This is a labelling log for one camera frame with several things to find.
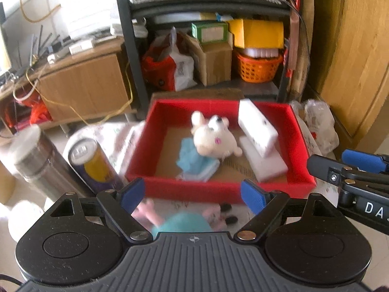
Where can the stainless steel thermos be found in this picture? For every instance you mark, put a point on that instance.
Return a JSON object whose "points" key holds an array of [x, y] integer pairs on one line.
{"points": [[40, 164]]}

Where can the wooden wardrobe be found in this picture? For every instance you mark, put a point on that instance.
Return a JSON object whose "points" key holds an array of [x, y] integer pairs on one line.
{"points": [[349, 69]]}

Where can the speckled white sponge block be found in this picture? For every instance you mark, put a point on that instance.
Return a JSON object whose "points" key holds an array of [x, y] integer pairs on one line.
{"points": [[257, 127]]}

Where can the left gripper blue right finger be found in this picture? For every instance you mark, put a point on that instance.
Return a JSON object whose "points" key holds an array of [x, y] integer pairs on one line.
{"points": [[267, 208]]}

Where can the white power strip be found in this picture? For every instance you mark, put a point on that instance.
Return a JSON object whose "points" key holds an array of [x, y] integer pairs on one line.
{"points": [[80, 46]]}

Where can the wooden tv cabinet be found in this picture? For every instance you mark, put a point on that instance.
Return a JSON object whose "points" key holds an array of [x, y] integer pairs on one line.
{"points": [[93, 84]]}

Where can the yellow box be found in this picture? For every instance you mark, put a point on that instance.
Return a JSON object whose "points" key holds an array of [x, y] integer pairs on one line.
{"points": [[256, 33]]}

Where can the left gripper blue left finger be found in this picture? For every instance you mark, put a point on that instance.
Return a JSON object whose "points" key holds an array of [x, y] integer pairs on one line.
{"points": [[118, 206]]}

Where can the yellow purple drink can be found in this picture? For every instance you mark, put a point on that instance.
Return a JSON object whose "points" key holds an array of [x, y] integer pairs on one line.
{"points": [[91, 163]]}

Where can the blue face mask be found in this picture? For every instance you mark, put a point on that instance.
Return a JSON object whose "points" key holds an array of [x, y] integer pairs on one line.
{"points": [[193, 166]]}

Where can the red white plastic bag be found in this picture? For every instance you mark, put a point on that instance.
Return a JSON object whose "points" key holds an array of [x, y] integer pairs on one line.
{"points": [[167, 63]]}

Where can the orange plastic basket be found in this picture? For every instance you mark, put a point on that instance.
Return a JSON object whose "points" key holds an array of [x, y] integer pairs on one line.
{"points": [[254, 70]]}

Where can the black metal shelf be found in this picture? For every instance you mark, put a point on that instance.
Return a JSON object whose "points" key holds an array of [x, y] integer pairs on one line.
{"points": [[129, 11]]}

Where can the pink pig plush toy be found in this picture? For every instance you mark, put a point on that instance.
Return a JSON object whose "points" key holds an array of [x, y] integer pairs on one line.
{"points": [[213, 218]]}

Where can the brown cardboard box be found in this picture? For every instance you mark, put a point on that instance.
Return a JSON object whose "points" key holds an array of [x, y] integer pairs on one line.
{"points": [[212, 62]]}

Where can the red cardboard box tray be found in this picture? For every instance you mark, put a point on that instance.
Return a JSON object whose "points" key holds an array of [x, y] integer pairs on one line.
{"points": [[201, 150]]}

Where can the green framed box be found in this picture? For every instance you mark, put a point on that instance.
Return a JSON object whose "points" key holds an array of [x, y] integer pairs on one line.
{"points": [[208, 33]]}

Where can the white plush mouse toy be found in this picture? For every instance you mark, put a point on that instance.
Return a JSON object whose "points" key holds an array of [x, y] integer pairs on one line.
{"points": [[212, 137]]}

